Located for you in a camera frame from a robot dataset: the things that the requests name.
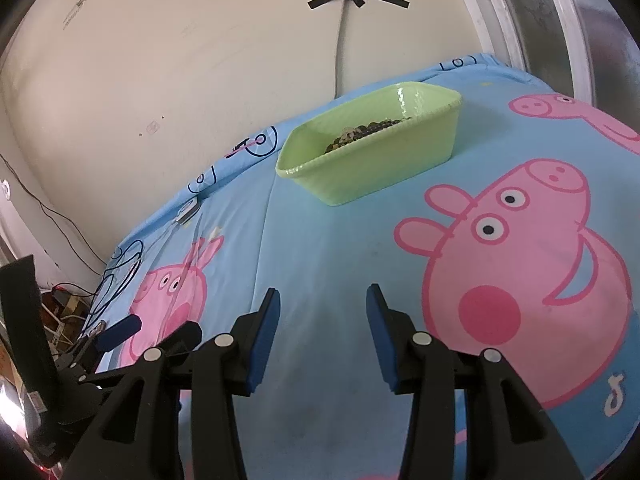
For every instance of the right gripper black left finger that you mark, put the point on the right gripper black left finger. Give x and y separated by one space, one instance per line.
215 371

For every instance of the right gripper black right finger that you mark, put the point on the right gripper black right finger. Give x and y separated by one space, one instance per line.
508 433

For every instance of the pile of beaded jewelry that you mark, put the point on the pile of beaded jewelry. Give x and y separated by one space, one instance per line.
362 131

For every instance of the blue cartoon pig bedsheet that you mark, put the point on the blue cartoon pig bedsheet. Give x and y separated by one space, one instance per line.
526 240

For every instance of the light green plastic tray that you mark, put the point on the light green plastic tray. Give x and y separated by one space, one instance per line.
381 159

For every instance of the white framed window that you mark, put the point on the white framed window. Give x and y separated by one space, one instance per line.
582 47

